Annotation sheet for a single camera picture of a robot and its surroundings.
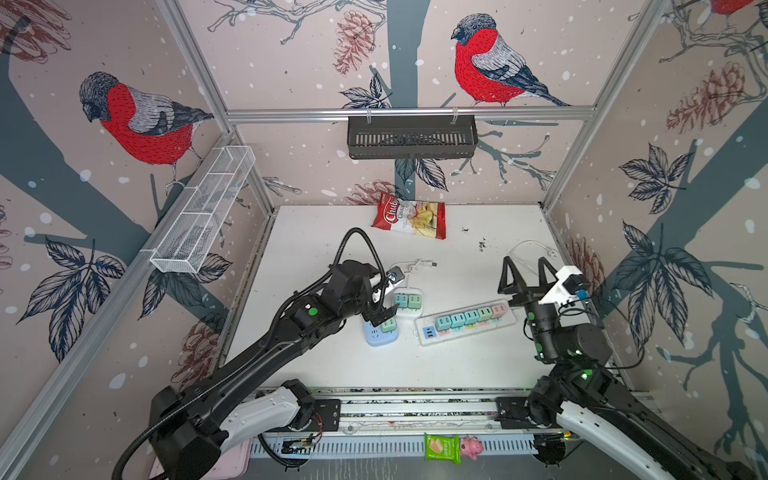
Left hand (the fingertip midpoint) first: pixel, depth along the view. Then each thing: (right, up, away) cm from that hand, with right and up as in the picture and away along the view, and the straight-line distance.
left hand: (385, 285), depth 73 cm
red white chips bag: (+13, +19, +41) cm, 47 cm away
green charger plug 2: (+9, -8, +14) cm, 18 cm away
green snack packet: (+14, -37, -5) cm, 40 cm away
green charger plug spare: (+1, -13, +8) cm, 15 cm away
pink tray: (-34, -39, -7) cm, 53 cm away
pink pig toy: (+20, -36, -6) cm, 42 cm away
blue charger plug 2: (+5, -7, +14) cm, 16 cm away
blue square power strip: (-3, -17, +11) cm, 21 cm away
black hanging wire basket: (+9, +47, +32) cm, 57 cm away
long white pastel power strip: (+11, -16, +12) cm, 23 cm away
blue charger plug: (+21, -12, +10) cm, 26 cm away
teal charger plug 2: (+16, -12, +9) cm, 22 cm away
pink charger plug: (+32, -9, +10) cm, 35 cm away
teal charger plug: (+24, -11, +10) cm, 29 cm away
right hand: (+29, +7, -10) cm, 32 cm away
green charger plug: (+28, -10, +11) cm, 32 cm away
